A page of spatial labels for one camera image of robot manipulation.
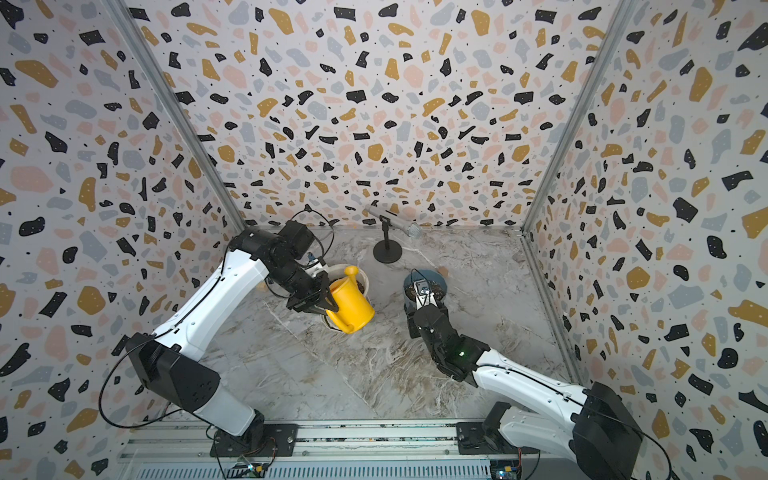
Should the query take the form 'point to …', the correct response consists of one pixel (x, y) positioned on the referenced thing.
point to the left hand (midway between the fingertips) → (339, 308)
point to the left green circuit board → (255, 470)
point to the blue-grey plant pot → (438, 283)
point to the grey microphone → (411, 229)
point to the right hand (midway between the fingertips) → (418, 303)
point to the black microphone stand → (387, 251)
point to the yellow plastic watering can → (354, 309)
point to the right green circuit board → (505, 469)
